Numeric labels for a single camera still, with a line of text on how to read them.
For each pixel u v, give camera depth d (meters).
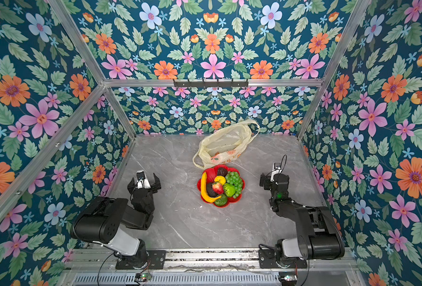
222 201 0.84
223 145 1.15
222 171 0.95
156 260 0.73
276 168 0.79
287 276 0.71
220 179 0.93
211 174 0.98
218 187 0.86
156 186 0.82
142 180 0.74
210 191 0.89
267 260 0.73
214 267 0.73
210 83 0.93
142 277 0.70
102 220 0.46
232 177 0.91
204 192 0.88
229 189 0.88
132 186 0.80
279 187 0.70
